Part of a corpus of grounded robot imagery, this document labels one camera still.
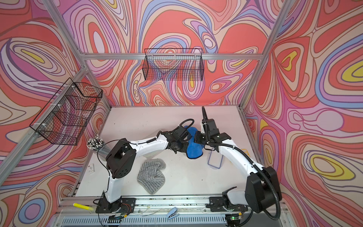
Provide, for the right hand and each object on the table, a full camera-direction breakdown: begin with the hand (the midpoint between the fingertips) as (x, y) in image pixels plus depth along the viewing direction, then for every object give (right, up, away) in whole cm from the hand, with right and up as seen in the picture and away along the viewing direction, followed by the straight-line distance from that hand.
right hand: (196, 140), depth 84 cm
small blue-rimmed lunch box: (+13, -13, +4) cm, 18 cm away
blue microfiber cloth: (-1, -5, -4) cm, 6 cm away
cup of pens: (-57, -1, -7) cm, 57 cm away
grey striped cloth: (-27, -20, -6) cm, 34 cm away
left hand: (-4, -7, +6) cm, 10 cm away
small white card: (-65, -17, +2) cm, 67 cm away
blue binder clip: (-13, -35, -13) cm, 40 cm away
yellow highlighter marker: (-61, -34, -11) cm, 70 cm away
